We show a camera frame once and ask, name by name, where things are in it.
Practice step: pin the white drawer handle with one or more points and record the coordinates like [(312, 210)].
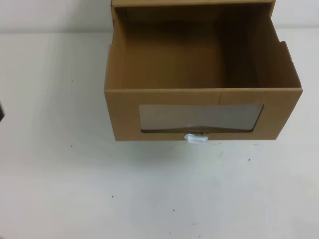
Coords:
[(196, 139)]

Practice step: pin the cardboard drawer with window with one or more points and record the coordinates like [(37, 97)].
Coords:
[(214, 70)]

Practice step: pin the dark object at left edge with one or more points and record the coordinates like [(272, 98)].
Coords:
[(1, 113)]

